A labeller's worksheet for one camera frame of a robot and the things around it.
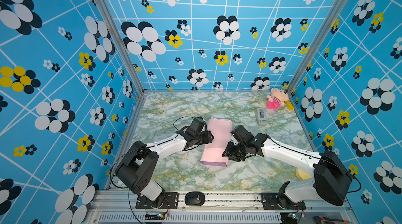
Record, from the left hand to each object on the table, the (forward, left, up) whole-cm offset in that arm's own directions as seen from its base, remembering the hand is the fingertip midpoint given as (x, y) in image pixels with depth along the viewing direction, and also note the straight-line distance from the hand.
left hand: (212, 137), depth 88 cm
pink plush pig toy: (+31, -48, +1) cm, 57 cm away
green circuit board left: (-36, +27, -8) cm, 46 cm away
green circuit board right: (-36, -34, -7) cm, 50 cm away
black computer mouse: (-30, +9, -4) cm, 31 cm away
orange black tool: (-37, -54, -8) cm, 66 cm away
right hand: (-11, -6, 0) cm, 13 cm away
